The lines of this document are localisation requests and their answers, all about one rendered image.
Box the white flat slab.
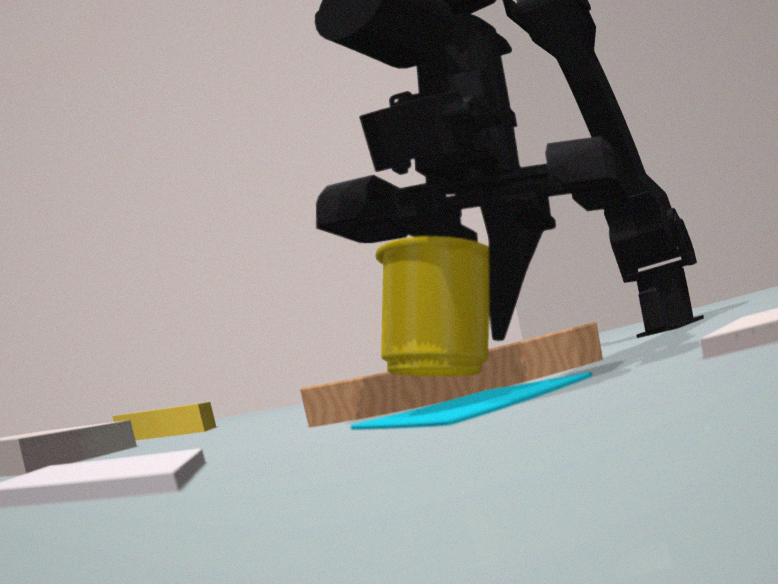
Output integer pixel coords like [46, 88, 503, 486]
[0, 448, 206, 508]

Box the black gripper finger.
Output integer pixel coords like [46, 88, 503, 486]
[393, 211, 478, 242]
[480, 197, 556, 341]

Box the olive yellow cup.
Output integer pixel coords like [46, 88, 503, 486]
[375, 237, 490, 376]

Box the brown wooden plank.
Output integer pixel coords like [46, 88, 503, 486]
[301, 322, 603, 427]

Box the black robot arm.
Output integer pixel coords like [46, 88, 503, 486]
[315, 0, 704, 338]

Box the yellow flat bar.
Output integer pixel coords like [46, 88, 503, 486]
[112, 402, 216, 441]

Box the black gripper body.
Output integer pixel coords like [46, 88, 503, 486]
[316, 74, 631, 243]

